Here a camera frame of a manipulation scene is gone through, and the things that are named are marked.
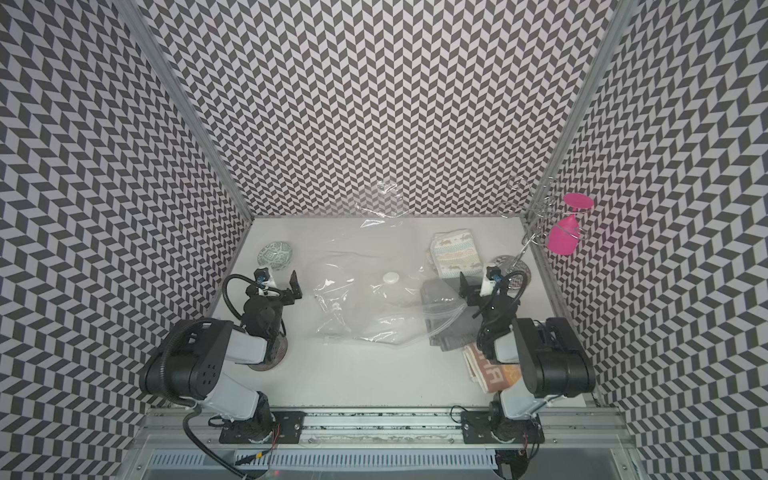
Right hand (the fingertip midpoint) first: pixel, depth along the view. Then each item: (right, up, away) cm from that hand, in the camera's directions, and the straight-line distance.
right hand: (477, 275), depth 90 cm
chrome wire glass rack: (+28, +29, +22) cm, 45 cm away
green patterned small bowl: (-67, +5, +15) cm, 69 cm away
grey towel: (-10, -12, -9) cm, 18 cm away
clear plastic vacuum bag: (-30, -5, -1) cm, 30 cm away
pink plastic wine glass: (+22, +11, -8) cm, 26 cm away
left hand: (-60, 0, +1) cm, 60 cm away
